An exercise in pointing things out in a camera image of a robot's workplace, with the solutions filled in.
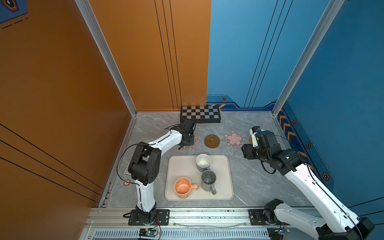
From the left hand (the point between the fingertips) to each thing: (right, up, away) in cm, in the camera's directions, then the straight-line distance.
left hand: (189, 140), depth 96 cm
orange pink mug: (-3, -25, -15) cm, 29 cm away
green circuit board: (-18, -42, -26) cm, 52 cm away
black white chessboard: (+8, +18, +19) cm, 28 cm away
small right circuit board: (+43, -42, -26) cm, 66 cm away
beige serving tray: (-6, -15, -7) cm, 18 cm away
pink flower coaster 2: (+4, -2, +6) cm, 8 cm away
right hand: (+29, -2, -22) cm, 36 cm away
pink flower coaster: (+31, 0, +8) cm, 32 cm away
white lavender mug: (+9, -13, -5) cm, 17 cm away
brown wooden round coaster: (+15, -1, +6) cm, 17 cm away
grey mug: (+11, -21, -13) cm, 27 cm away
